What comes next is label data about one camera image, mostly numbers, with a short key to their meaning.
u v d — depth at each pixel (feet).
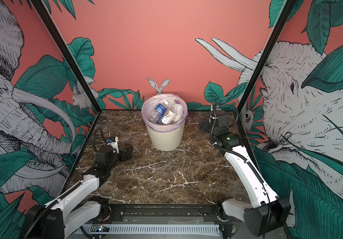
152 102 2.95
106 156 2.13
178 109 2.77
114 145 2.49
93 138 3.40
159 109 2.92
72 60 2.98
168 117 2.61
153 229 2.30
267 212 1.21
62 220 1.40
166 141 2.89
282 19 2.36
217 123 1.74
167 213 2.46
